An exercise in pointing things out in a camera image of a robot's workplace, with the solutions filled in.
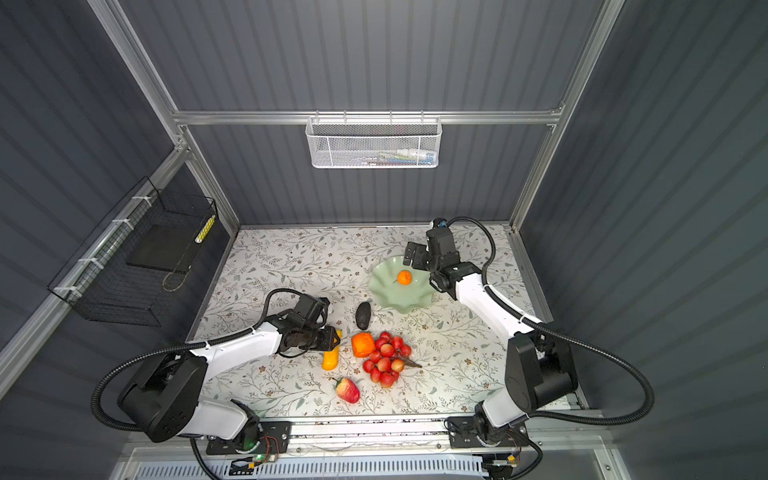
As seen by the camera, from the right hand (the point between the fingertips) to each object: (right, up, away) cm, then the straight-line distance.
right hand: (423, 252), depth 87 cm
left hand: (-26, -27, +1) cm, 37 cm away
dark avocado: (-18, -20, +4) cm, 27 cm away
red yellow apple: (-21, -36, -10) cm, 43 cm away
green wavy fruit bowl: (-6, -12, +15) cm, 20 cm away
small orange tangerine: (-5, -9, +13) cm, 17 cm away
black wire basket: (-73, -7, -23) cm, 77 cm away
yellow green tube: (-61, +6, -6) cm, 62 cm away
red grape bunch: (-10, -30, -7) cm, 32 cm away
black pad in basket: (-69, +1, -9) cm, 70 cm away
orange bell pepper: (-17, -26, -4) cm, 32 cm away
